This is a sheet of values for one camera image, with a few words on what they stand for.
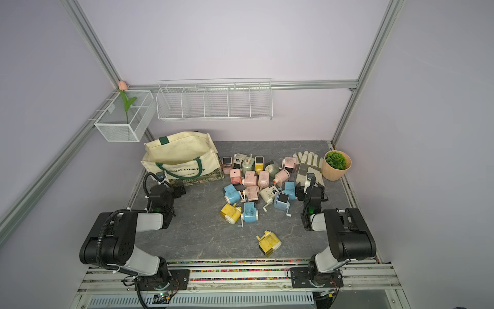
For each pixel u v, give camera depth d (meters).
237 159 1.07
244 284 0.74
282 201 0.87
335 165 0.97
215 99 1.05
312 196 0.70
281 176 0.96
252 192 0.93
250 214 0.86
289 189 0.94
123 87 0.89
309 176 0.80
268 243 0.79
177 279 0.74
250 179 0.97
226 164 1.05
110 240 0.47
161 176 0.79
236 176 0.99
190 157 1.04
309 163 1.08
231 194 0.92
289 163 1.05
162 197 0.73
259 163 1.02
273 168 1.00
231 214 0.87
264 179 0.96
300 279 0.74
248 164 1.02
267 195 0.93
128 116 0.89
